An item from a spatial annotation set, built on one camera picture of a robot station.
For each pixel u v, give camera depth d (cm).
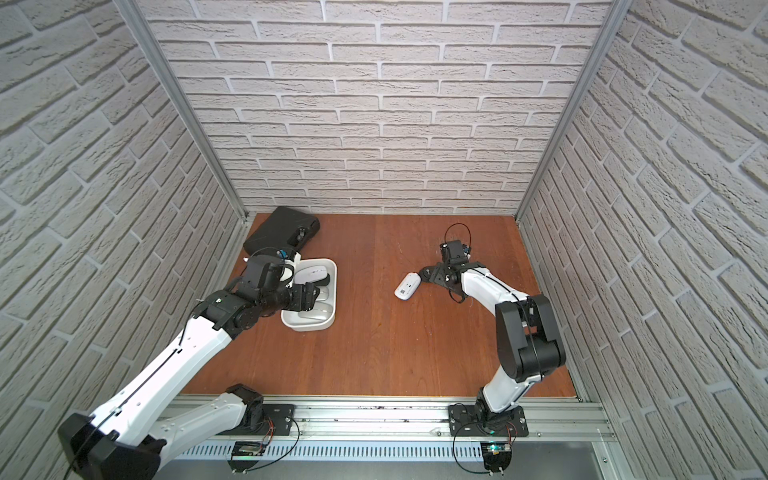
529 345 46
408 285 97
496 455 71
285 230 109
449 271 70
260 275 55
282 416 73
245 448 70
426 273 100
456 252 75
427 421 76
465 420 74
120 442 38
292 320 89
